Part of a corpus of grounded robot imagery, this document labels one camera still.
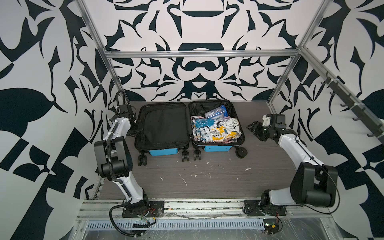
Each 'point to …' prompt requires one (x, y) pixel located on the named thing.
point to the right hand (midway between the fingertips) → (252, 127)
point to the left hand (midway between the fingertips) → (136, 127)
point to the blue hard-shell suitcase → (163, 129)
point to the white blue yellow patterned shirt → (221, 130)
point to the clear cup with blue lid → (219, 112)
